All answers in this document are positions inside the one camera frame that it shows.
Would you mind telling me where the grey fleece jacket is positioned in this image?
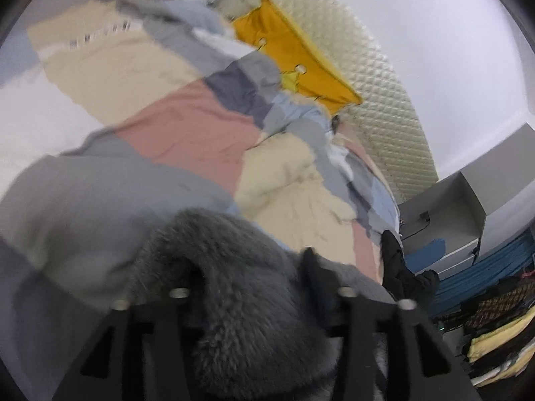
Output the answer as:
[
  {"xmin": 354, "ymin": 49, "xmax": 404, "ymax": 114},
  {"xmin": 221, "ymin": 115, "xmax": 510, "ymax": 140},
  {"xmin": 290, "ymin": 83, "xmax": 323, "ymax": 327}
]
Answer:
[{"xmin": 120, "ymin": 208, "xmax": 398, "ymax": 401}]

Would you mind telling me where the pile of yellow clothes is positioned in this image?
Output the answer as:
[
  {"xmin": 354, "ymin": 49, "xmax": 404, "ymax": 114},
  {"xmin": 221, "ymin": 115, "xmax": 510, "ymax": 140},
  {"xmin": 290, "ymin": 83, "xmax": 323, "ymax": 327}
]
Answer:
[{"xmin": 467, "ymin": 307, "xmax": 534, "ymax": 387}]

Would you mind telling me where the black jacket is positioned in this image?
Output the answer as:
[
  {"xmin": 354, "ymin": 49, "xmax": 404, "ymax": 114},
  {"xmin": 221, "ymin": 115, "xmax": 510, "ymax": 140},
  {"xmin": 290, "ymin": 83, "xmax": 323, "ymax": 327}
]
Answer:
[{"xmin": 381, "ymin": 230, "xmax": 440, "ymax": 310}]

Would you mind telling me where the blue padded board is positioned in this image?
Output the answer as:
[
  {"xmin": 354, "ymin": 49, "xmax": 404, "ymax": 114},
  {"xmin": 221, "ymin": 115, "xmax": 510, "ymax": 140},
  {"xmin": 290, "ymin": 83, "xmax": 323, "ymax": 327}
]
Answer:
[{"xmin": 405, "ymin": 238, "xmax": 446, "ymax": 273}]

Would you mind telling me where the grey wardrobe cabinet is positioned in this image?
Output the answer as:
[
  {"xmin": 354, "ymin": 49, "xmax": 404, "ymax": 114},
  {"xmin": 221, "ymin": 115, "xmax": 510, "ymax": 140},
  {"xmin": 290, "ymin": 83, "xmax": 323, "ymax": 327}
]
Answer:
[{"xmin": 400, "ymin": 124, "xmax": 534, "ymax": 279}]

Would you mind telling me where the cream quilted headboard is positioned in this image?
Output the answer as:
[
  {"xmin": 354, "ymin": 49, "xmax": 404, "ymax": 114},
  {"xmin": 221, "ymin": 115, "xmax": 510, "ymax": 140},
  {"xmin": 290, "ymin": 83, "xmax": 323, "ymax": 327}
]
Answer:
[{"xmin": 216, "ymin": 0, "xmax": 438, "ymax": 203}]

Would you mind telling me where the blue curtain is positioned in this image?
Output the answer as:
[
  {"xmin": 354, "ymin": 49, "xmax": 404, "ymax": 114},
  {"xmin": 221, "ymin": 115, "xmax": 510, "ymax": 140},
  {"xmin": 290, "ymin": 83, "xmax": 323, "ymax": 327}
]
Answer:
[{"xmin": 427, "ymin": 229, "xmax": 534, "ymax": 317}]

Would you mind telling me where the patchwork checked quilt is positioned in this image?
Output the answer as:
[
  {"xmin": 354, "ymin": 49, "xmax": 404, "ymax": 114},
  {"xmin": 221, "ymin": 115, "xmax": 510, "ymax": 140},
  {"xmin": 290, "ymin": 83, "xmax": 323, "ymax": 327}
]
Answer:
[{"xmin": 1, "ymin": 0, "xmax": 399, "ymax": 400}]

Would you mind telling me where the yellow pillow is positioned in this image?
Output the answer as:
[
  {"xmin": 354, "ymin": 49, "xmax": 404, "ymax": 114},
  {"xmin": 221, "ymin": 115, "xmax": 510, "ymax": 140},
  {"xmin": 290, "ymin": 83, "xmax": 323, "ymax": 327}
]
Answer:
[{"xmin": 232, "ymin": 0, "xmax": 363, "ymax": 116}]

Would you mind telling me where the wall socket with cable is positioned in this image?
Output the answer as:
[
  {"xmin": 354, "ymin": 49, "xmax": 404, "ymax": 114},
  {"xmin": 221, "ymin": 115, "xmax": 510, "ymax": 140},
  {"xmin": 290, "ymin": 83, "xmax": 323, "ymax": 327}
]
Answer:
[{"xmin": 400, "ymin": 211, "xmax": 431, "ymax": 241}]

